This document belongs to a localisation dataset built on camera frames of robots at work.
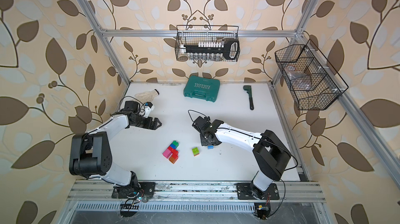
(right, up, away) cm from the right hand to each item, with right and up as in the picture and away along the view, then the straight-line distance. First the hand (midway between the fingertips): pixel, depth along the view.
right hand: (208, 140), depth 86 cm
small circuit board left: (-38, -28, -13) cm, 49 cm away
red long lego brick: (-19, -6, -1) cm, 20 cm away
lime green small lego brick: (-7, -5, -2) cm, 9 cm away
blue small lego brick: (-20, -3, 0) cm, 20 cm away
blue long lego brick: (+1, -3, -2) cm, 4 cm away
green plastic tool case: (-4, +31, +25) cm, 40 cm away
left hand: (-34, +10, +6) cm, 36 cm away
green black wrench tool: (+31, +31, +29) cm, 53 cm away
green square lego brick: (-19, -2, +2) cm, 19 cm away
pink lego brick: (-22, -6, -2) cm, 23 cm away
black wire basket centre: (-16, +51, +14) cm, 55 cm away
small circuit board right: (+25, -28, -15) cm, 41 cm away
